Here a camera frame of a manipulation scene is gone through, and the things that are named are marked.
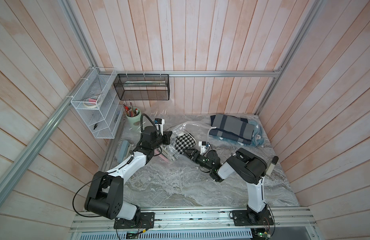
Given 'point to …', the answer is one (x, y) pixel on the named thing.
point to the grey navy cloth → (232, 128)
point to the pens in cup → (130, 112)
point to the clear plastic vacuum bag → (199, 130)
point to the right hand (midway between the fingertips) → (183, 152)
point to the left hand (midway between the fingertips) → (172, 133)
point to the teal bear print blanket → (258, 136)
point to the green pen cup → (133, 119)
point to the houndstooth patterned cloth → (185, 141)
